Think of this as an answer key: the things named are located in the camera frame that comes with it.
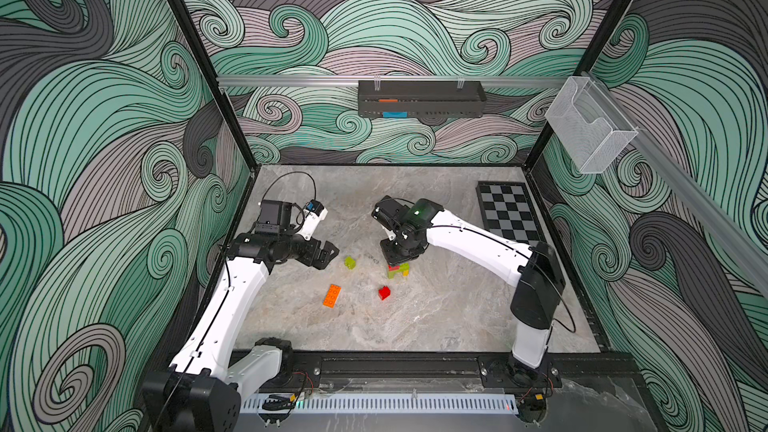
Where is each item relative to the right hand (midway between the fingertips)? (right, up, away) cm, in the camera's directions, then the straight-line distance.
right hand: (396, 257), depth 81 cm
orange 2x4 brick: (-19, -12, +4) cm, 23 cm away
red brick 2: (-3, -12, +5) cm, 13 cm away
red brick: (-1, -5, +6) cm, 8 cm away
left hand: (-20, +5, -4) cm, 21 cm away
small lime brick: (-14, -4, +10) cm, 18 cm away
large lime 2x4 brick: (+2, -4, +5) cm, 7 cm away
